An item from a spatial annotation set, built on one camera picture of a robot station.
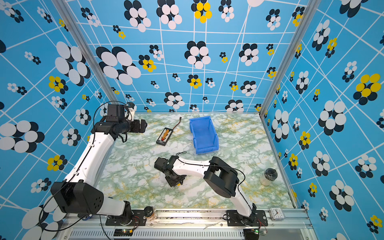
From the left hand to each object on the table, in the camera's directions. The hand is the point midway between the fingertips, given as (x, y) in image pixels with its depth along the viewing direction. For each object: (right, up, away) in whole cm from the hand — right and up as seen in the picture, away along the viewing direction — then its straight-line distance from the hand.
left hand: (140, 121), depth 81 cm
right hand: (+20, -34, +5) cm, 40 cm away
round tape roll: (+9, -41, -14) cm, 44 cm away
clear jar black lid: (+69, -28, -4) cm, 75 cm away
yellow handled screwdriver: (+22, -33, -4) cm, 40 cm away
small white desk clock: (+71, -46, -8) cm, 85 cm away
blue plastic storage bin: (+38, -11, +25) cm, 47 cm away
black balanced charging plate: (+8, -10, +24) cm, 27 cm away
